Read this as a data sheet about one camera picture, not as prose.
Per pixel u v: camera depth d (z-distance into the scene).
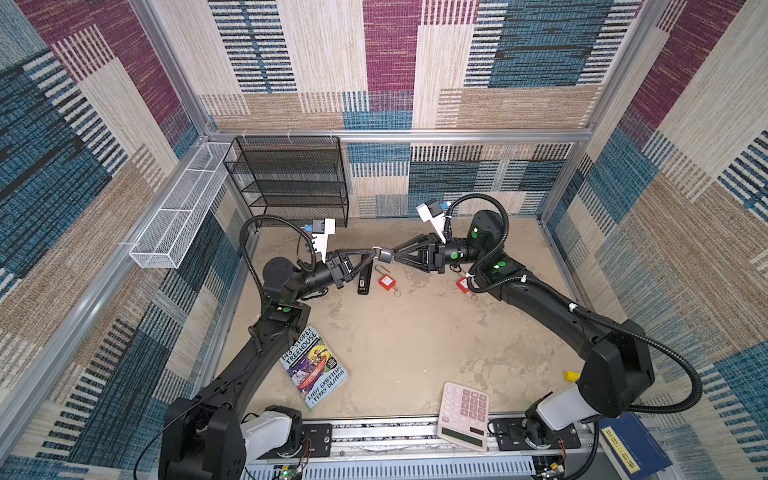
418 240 0.65
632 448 0.71
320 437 0.74
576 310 0.48
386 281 1.02
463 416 0.76
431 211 0.61
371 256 0.65
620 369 0.42
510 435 0.73
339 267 0.60
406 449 0.73
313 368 0.83
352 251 0.64
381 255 0.65
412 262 0.64
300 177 1.08
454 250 0.63
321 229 0.60
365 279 1.01
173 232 0.94
